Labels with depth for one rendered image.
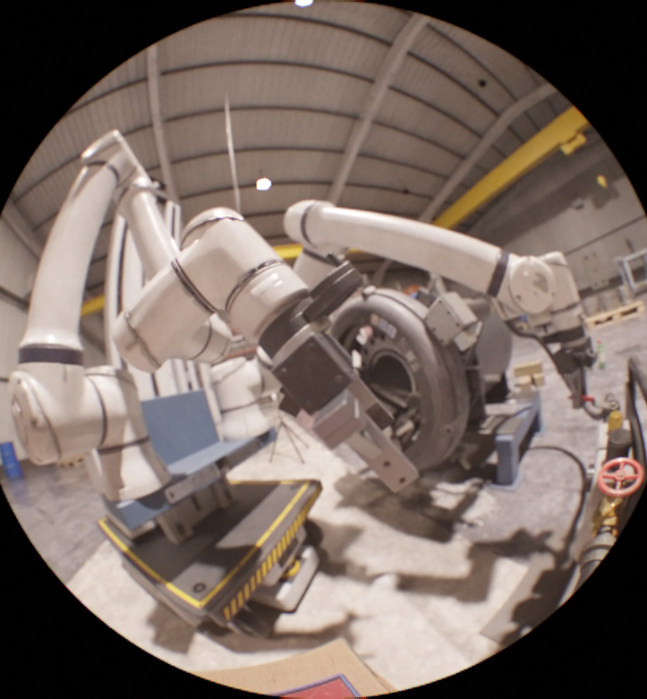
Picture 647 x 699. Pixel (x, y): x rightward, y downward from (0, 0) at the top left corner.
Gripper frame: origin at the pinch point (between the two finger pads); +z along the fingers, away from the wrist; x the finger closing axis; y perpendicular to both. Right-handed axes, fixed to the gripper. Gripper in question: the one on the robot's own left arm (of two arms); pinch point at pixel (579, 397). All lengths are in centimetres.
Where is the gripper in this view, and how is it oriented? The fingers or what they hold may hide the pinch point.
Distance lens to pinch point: 67.0
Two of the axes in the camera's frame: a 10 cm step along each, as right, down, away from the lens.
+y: -0.8, -0.6, -9.9
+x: 9.5, -2.9, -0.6
